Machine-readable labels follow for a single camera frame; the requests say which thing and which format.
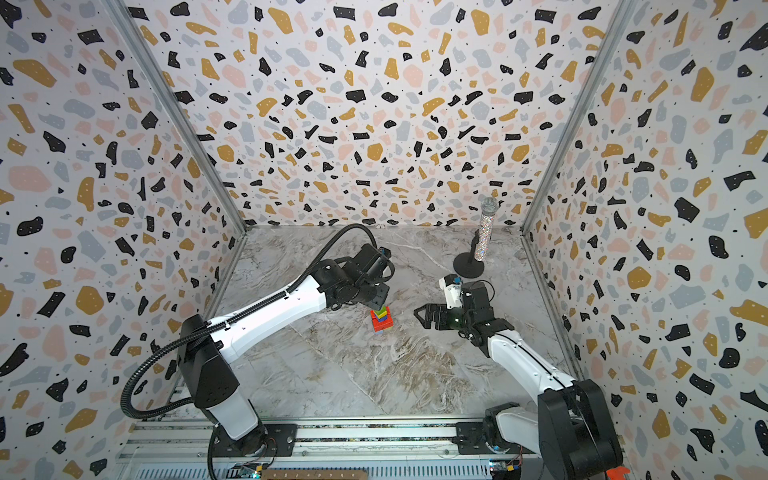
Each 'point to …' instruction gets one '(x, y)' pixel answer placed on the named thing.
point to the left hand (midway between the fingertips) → (383, 289)
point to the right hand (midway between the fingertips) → (424, 306)
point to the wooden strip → (315, 474)
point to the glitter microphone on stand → (470, 264)
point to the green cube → (378, 312)
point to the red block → (381, 325)
